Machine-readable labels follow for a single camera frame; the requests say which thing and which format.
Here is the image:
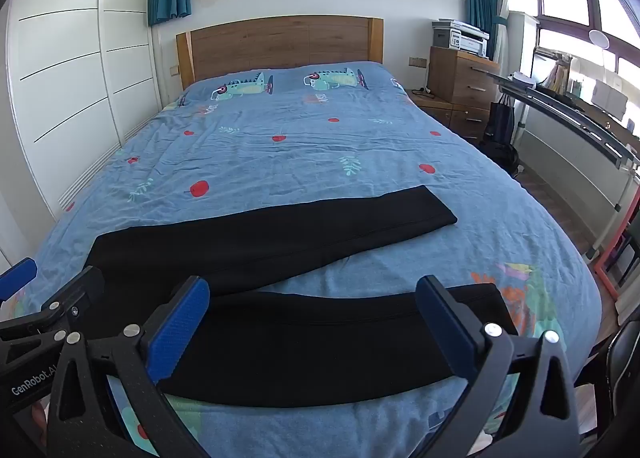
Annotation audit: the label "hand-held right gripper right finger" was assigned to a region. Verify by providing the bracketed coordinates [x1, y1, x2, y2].
[416, 275, 581, 458]

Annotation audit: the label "blue printed bed sheet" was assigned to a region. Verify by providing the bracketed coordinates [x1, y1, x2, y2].
[20, 61, 603, 458]

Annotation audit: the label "white wardrobe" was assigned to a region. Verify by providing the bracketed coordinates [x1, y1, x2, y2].
[0, 0, 163, 264]

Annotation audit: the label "black bag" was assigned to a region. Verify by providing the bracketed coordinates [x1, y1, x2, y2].
[480, 100, 521, 174]

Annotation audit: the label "wooden nightstand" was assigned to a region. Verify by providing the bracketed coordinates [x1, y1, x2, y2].
[411, 89, 453, 126]

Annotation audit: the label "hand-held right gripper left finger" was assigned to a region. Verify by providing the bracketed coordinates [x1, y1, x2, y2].
[47, 276, 211, 458]

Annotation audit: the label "round white lamp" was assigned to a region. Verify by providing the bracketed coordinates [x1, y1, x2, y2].
[587, 29, 611, 59]

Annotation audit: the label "red metal frame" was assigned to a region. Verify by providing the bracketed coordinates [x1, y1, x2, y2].
[592, 218, 640, 289]

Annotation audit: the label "white printer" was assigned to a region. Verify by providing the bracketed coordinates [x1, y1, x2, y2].
[431, 18, 491, 58]

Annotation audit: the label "wooden dresser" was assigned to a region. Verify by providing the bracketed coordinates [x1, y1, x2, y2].
[429, 46, 502, 141]

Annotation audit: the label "wooden headboard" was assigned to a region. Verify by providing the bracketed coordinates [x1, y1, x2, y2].
[176, 15, 385, 90]

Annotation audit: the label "black chair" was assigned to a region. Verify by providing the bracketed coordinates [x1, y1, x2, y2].
[575, 323, 640, 458]

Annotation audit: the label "dark desk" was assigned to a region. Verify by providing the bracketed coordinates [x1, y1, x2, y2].
[470, 65, 640, 179]

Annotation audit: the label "black pants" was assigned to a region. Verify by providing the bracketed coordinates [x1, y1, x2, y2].
[82, 184, 521, 409]

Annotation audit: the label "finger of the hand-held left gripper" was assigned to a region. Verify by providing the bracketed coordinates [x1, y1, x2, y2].
[0, 265, 106, 343]
[0, 258, 38, 303]

